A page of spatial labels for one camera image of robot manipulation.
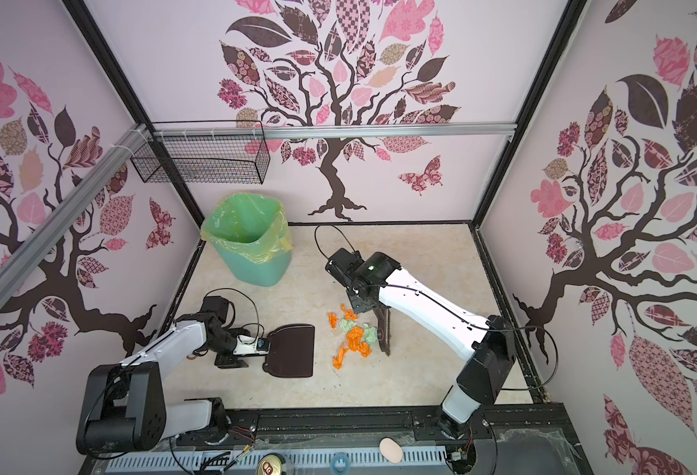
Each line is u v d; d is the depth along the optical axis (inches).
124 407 16.3
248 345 29.8
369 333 35.3
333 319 36.1
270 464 23.7
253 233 41.6
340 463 27.4
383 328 31.5
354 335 35.3
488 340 16.7
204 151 37.3
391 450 27.5
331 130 36.5
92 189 27.3
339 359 33.3
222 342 28.8
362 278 20.0
